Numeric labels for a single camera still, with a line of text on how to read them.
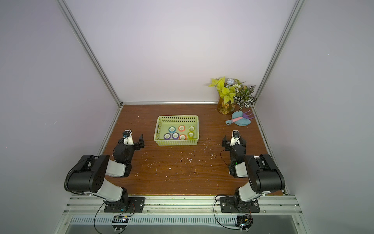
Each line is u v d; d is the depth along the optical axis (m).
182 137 0.99
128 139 0.77
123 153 0.70
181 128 1.03
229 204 0.73
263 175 0.45
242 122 1.07
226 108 1.09
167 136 1.00
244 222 0.70
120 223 0.72
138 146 0.83
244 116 1.10
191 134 1.00
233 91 0.94
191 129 1.03
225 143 0.83
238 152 0.69
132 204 0.73
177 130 1.03
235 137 0.77
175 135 1.00
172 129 1.03
